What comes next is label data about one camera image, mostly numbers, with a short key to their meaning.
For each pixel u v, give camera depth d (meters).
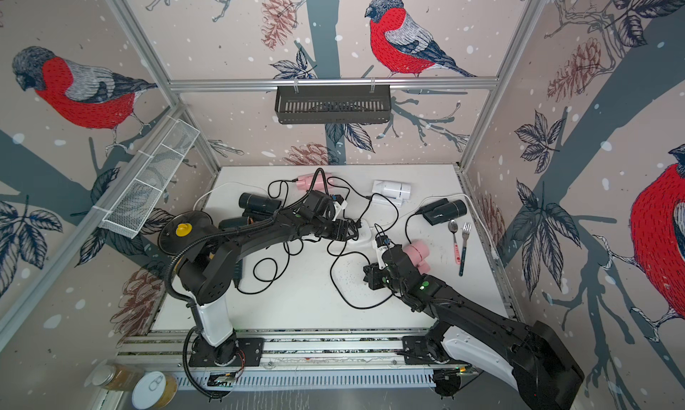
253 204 1.03
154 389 0.64
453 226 1.00
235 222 0.95
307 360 0.73
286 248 0.95
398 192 1.06
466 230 0.98
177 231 0.85
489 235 1.03
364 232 0.97
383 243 0.73
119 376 0.63
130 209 0.80
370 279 0.71
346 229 0.81
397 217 1.00
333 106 1.06
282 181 1.10
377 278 0.72
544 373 0.40
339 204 0.84
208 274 0.48
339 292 0.83
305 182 1.08
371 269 0.72
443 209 1.01
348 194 1.10
